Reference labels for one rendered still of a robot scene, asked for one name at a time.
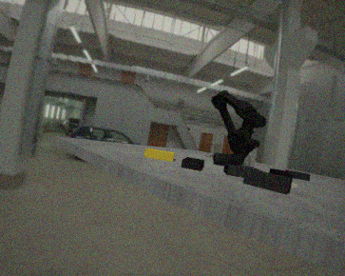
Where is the yellow box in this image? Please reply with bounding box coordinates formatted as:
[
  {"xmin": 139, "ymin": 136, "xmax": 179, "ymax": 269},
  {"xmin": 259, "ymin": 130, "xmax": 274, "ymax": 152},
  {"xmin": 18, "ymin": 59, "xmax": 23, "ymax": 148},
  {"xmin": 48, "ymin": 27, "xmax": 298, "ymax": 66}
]
[{"xmin": 144, "ymin": 148, "xmax": 175, "ymax": 162}]

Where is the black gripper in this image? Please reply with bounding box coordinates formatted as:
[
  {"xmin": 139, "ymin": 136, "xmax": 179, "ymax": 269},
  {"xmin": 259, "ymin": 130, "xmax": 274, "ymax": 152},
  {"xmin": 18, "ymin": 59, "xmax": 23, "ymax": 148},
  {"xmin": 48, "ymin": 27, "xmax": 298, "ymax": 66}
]
[{"xmin": 229, "ymin": 126, "xmax": 260, "ymax": 159}]

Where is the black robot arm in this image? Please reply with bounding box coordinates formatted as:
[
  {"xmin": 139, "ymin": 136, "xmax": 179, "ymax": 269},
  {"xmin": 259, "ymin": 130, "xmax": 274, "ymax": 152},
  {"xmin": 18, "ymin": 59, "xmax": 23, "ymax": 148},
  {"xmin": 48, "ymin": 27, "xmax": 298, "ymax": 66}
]
[{"xmin": 211, "ymin": 90, "xmax": 266, "ymax": 151}]

